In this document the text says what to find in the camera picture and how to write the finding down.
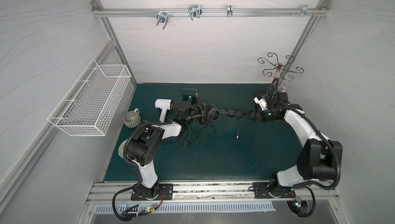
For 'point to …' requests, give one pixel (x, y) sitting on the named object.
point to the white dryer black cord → (181, 140)
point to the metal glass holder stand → (278, 66)
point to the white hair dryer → (164, 105)
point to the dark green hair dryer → (190, 94)
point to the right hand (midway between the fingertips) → (250, 116)
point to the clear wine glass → (282, 88)
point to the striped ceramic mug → (131, 119)
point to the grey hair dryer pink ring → (213, 114)
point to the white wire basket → (88, 108)
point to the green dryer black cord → (198, 134)
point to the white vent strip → (185, 207)
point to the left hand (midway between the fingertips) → (217, 110)
